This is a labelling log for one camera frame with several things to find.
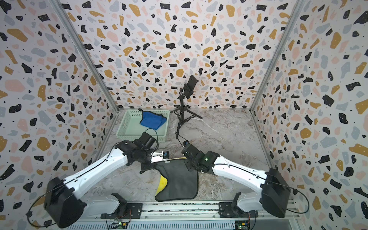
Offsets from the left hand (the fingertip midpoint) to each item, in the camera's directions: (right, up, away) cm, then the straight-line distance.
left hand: (156, 160), depth 80 cm
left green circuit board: (-17, -30, -9) cm, 36 cm away
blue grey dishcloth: (-12, +23, +32) cm, 41 cm away
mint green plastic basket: (-28, +17, +29) cm, 44 cm away
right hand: (+19, 0, 0) cm, 19 cm away
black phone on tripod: (+18, +43, +9) cm, 48 cm away
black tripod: (+13, +28, +21) cm, 37 cm away
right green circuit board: (+45, -30, -9) cm, 55 cm away
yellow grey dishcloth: (+12, -13, +3) cm, 18 cm away
